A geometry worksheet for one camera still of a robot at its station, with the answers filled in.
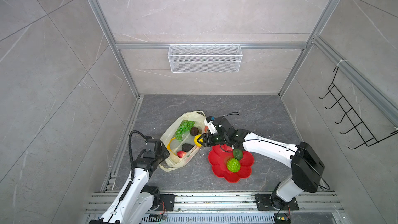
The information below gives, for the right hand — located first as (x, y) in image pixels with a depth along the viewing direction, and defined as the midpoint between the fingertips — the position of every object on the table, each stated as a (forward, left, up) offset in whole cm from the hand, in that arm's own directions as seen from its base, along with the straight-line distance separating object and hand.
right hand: (201, 139), depth 81 cm
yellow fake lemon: (-3, +2, +1) cm, 4 cm away
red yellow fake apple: (-4, +12, -9) cm, 15 cm away
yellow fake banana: (0, +19, -8) cm, 21 cm away
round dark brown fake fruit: (+10, +4, -9) cm, 14 cm away
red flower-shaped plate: (-5, -10, -13) cm, 17 cm away
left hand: (-2, +20, -6) cm, 21 cm away
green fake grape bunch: (+13, +10, -8) cm, 18 cm away
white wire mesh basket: (+50, -4, +17) cm, 53 cm away
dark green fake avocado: (-5, -21, -9) cm, 23 cm away
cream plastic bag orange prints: (+1, +8, -8) cm, 12 cm away
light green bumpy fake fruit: (-12, -17, -8) cm, 22 cm away
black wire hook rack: (-12, -65, +20) cm, 69 cm away
